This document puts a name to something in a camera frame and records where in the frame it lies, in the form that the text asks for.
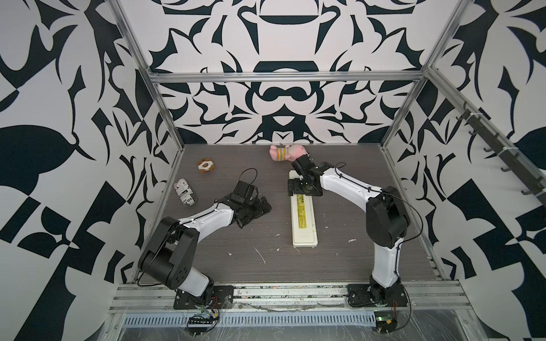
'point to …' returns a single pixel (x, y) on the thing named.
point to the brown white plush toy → (205, 165)
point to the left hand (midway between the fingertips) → (263, 207)
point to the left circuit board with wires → (200, 323)
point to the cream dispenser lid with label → (303, 218)
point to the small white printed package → (187, 195)
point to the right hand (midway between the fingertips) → (297, 187)
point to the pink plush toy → (286, 153)
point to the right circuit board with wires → (384, 322)
